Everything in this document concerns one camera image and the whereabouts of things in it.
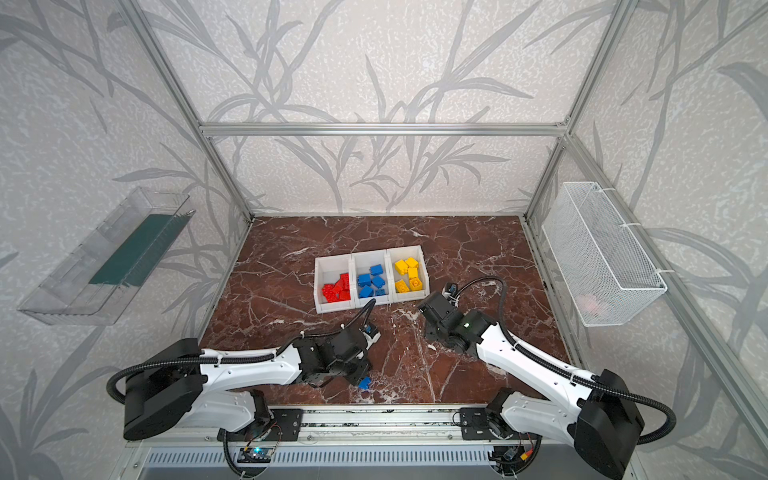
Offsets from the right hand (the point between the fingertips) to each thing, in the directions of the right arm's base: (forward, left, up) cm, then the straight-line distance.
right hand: (435, 316), depth 83 cm
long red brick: (+11, +33, -7) cm, 36 cm away
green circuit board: (-31, +45, -10) cm, 55 cm away
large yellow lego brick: (+22, +10, -7) cm, 25 cm away
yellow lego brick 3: (+13, +10, -7) cm, 18 cm away
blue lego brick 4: (+12, +21, -7) cm, 25 cm away
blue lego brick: (+16, +22, -7) cm, 28 cm away
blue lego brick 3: (+16, +18, -8) cm, 26 cm away
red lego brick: (+11, +29, -7) cm, 32 cm away
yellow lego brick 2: (+20, +6, -8) cm, 22 cm away
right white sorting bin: (+15, +12, -3) cm, 20 cm away
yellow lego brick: (+23, +6, -7) cm, 25 cm away
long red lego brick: (+15, +29, -7) cm, 33 cm away
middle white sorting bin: (+17, +20, -8) cm, 27 cm away
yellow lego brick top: (+14, +5, -6) cm, 16 cm away
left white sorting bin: (+21, +35, -9) cm, 42 cm away
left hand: (-9, +17, -8) cm, 21 cm away
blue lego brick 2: (+21, +18, -9) cm, 29 cm away
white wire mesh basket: (-2, -33, +25) cm, 42 cm away
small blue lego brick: (+12, +17, -8) cm, 22 cm away
